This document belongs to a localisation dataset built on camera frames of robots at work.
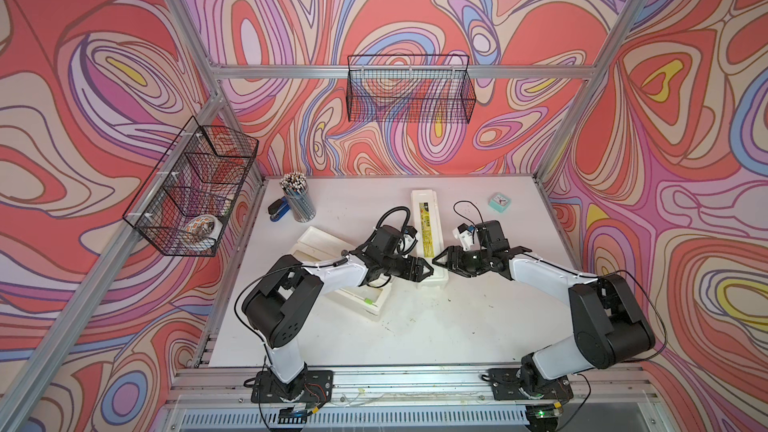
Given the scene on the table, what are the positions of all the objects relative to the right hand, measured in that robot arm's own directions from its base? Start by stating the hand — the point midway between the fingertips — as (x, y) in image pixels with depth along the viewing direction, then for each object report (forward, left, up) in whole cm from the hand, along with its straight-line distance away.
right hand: (441, 271), depth 88 cm
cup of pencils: (+24, +44, +13) cm, 52 cm away
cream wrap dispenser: (+11, +3, +4) cm, 12 cm away
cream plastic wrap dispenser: (+11, +39, +2) cm, 40 cm away
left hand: (-1, +4, +2) cm, 4 cm away
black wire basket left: (+7, +67, +24) cm, 72 cm away
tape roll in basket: (+4, +61, +22) cm, 65 cm away
